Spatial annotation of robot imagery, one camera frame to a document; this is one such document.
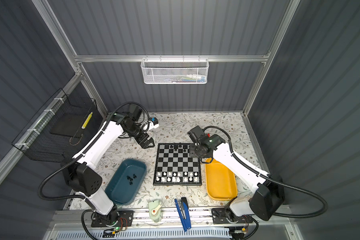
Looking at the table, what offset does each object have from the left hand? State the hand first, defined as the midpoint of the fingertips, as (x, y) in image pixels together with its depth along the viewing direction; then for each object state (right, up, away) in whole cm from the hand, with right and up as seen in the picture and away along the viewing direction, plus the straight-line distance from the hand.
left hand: (147, 139), depth 81 cm
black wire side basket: (-41, +6, -8) cm, 42 cm away
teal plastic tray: (-14, -27, +4) cm, 31 cm away
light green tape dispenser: (+7, -32, -12) cm, 35 cm away
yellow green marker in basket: (-32, +10, -3) cm, 34 cm away
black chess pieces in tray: (-11, -24, +5) cm, 27 cm away
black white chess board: (+15, -18, +9) cm, 25 cm away
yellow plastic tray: (+42, -26, +3) cm, 49 cm away
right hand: (+26, -8, -1) cm, 27 cm away
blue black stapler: (+20, -35, -6) cm, 41 cm away
